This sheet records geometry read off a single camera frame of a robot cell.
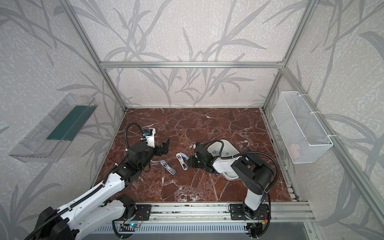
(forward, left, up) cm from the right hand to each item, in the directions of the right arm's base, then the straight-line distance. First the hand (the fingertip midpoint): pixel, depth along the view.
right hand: (189, 157), depth 91 cm
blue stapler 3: (+1, +3, +1) cm, 3 cm away
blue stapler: (-7, +12, -1) cm, 14 cm away
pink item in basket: (-6, -54, +19) cm, 58 cm away
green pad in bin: (-2, +48, +35) cm, 59 cm away
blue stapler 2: (-2, +4, -1) cm, 5 cm away
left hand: (+4, +12, +20) cm, 23 cm away
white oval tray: (-17, -17, +27) cm, 36 cm away
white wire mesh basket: (-9, -51, +33) cm, 61 cm away
